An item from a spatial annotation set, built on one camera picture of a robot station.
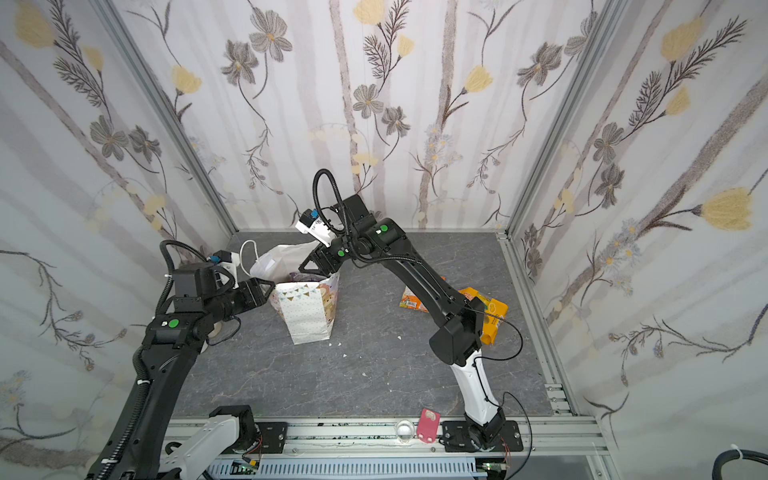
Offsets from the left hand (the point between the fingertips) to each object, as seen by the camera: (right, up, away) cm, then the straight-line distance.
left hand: (263, 277), depth 73 cm
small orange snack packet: (+38, -10, +26) cm, 47 cm away
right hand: (+11, +7, -4) cm, 13 cm away
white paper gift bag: (+9, -9, +7) cm, 15 cm away
